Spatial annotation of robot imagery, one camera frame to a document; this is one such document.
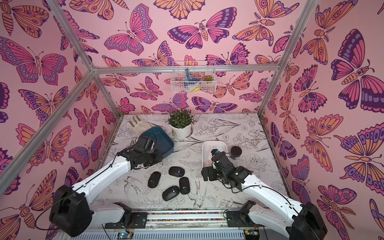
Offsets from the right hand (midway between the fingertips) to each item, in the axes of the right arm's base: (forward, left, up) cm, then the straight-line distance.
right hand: (209, 169), depth 81 cm
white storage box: (+20, 0, -8) cm, 21 cm away
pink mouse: (+7, 0, -8) cm, 11 cm away
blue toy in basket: (+48, +12, +24) cm, 55 cm away
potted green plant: (+27, +17, +9) cm, 33 cm away
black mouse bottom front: (-10, +21, -8) cm, 25 cm away
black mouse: (-3, +31, -8) cm, 32 cm away
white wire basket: (+51, +10, +25) cm, 58 cm away
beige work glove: (+37, +52, -9) cm, 64 cm away
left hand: (+7, +25, +1) cm, 26 cm away
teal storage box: (+21, +29, -8) cm, 36 cm away
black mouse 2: (+2, +19, -7) cm, 20 cm away
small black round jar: (+14, -17, -5) cm, 22 cm away
